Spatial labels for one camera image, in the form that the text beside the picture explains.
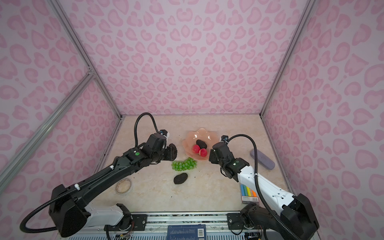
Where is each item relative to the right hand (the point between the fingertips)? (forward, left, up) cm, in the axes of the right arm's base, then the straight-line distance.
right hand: (215, 151), depth 83 cm
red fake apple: (+8, +12, -9) cm, 17 cm away
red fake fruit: (+4, +7, -9) cm, 12 cm away
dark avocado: (+13, +8, -12) cm, 19 cm away
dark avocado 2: (-11, +20, -11) cm, 25 cm away
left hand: (-3, +22, +5) cm, 23 cm away
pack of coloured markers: (-19, -17, -13) cm, 29 cm away
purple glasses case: (+2, -30, -12) cm, 33 cm away
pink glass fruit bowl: (+18, +2, -12) cm, 21 cm away
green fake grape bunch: (-2, +15, -10) cm, 19 cm away
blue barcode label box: (-36, +14, -13) cm, 41 cm away
